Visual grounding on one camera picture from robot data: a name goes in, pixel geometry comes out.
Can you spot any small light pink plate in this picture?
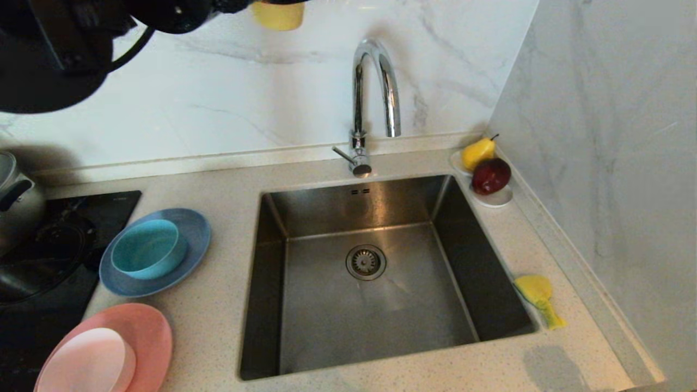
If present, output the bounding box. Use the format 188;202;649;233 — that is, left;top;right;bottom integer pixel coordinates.
35;327;138;392

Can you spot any yellow sponge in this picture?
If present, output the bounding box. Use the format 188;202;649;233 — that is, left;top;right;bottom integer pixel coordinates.
513;275;567;330

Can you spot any chrome gooseneck faucet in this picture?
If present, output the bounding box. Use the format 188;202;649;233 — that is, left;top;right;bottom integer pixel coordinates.
333;38;402;177

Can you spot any small white fruit dish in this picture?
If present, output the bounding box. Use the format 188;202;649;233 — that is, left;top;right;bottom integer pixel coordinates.
450;151;513;208

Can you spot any orange yellow dish soap bottle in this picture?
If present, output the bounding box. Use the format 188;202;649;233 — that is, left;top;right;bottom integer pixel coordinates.
250;0;304;31

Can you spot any teal bowl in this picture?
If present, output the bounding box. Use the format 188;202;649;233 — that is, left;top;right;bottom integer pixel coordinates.
111;219;188;281

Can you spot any yellow pear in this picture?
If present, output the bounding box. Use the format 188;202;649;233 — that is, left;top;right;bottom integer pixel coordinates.
462;134;499;173

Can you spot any dark red apple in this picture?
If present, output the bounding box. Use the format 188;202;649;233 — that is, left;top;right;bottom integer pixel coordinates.
471;158;512;195

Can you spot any black frying pan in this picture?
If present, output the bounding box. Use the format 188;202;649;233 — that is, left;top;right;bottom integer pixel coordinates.
0;218;99;305

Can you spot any large pink plate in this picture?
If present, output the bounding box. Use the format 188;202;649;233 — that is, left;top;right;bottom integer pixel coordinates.
34;303;174;392

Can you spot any round metal drain strainer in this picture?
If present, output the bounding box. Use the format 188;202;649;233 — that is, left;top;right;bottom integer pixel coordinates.
346;244;387;281

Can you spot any black induction cooktop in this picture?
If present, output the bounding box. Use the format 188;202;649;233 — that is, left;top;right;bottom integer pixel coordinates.
0;191;143;392

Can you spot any stainless steel sink basin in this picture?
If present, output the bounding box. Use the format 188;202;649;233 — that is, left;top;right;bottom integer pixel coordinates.
240;174;537;381

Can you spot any blue plate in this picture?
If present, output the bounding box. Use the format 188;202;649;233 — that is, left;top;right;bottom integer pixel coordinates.
99;208;212;298

